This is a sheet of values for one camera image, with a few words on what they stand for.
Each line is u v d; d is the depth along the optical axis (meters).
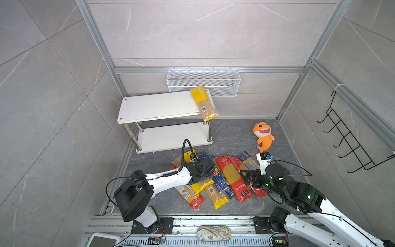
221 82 1.01
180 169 0.56
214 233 0.69
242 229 0.73
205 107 0.73
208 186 0.82
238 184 0.80
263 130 1.01
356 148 0.63
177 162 0.94
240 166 0.90
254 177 0.59
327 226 0.45
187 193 0.81
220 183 0.81
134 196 0.43
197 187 0.82
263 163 0.61
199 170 0.65
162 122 1.18
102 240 0.66
